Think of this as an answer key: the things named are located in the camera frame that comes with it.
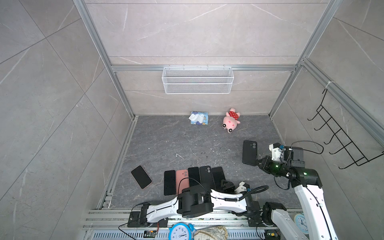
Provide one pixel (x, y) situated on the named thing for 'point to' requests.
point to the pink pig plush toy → (230, 121)
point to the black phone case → (206, 178)
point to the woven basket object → (218, 232)
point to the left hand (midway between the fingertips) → (224, 184)
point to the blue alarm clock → (181, 231)
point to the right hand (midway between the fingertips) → (255, 160)
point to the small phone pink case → (141, 177)
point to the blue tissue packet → (198, 118)
